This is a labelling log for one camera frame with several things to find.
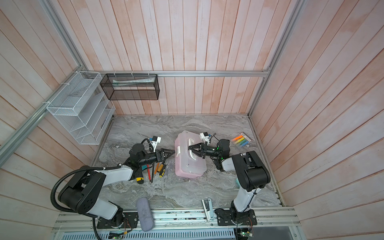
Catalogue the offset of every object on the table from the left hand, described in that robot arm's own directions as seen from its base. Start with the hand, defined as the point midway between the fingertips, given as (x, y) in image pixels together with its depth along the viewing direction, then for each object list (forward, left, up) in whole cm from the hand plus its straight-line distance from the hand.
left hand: (173, 155), depth 81 cm
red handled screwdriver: (-4, +16, -14) cm, 22 cm away
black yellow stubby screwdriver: (-9, +20, -12) cm, 25 cm away
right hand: (+2, -9, +2) cm, 9 cm away
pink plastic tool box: (-5, -8, +2) cm, 10 cm away
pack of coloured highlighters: (+20, -46, -13) cm, 52 cm away
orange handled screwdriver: (-3, +12, -15) cm, 19 cm away
